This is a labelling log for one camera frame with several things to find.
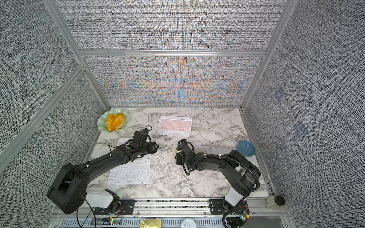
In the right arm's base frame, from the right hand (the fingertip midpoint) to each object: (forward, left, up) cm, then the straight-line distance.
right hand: (176, 156), depth 91 cm
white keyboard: (-10, +24, -1) cm, 25 cm away
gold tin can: (-35, +11, +4) cm, 37 cm away
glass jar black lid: (-27, -48, +8) cm, 55 cm away
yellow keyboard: (+4, +1, -1) cm, 5 cm away
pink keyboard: (+24, +2, 0) cm, 24 cm away
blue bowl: (+6, -47, -1) cm, 47 cm away
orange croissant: (+24, +44, +6) cm, 50 cm away
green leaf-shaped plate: (+25, +56, +3) cm, 61 cm away
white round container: (-35, -6, +5) cm, 36 cm away
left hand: (+4, +11, +7) cm, 13 cm away
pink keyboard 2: (+14, +39, -3) cm, 41 cm away
